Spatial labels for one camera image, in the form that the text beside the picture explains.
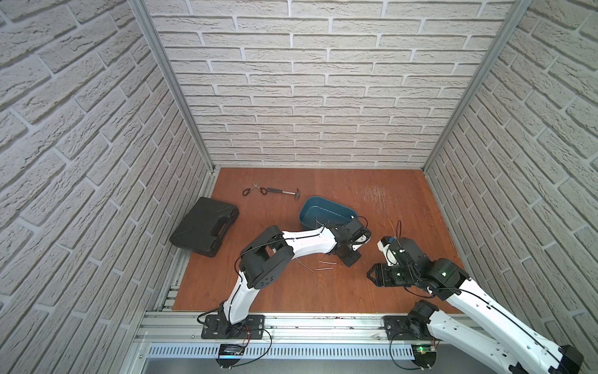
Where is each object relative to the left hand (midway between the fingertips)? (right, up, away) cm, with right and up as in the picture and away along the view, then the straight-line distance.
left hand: (356, 256), depth 87 cm
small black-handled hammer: (-24, +24, +21) cm, 40 cm away
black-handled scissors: (-41, +26, +23) cm, 53 cm away
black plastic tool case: (-62, +10, +7) cm, 63 cm away
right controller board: (+18, -26, -17) cm, 36 cm away
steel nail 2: (-11, -4, 0) cm, 12 cm away
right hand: (+4, -2, -13) cm, 13 cm away
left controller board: (-44, -26, -16) cm, 53 cm away
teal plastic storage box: (-15, +16, +15) cm, 26 cm away
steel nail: (-11, -3, +1) cm, 11 cm away
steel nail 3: (-20, -3, -1) cm, 21 cm away
